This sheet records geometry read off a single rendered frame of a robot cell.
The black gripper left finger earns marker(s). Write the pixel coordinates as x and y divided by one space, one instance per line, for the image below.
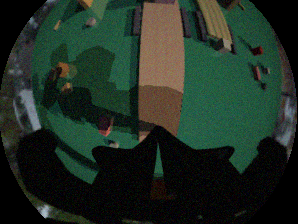
137 161

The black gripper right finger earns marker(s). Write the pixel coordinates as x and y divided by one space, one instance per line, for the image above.
179 160

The tan strip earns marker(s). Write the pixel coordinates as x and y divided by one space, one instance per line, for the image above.
161 67

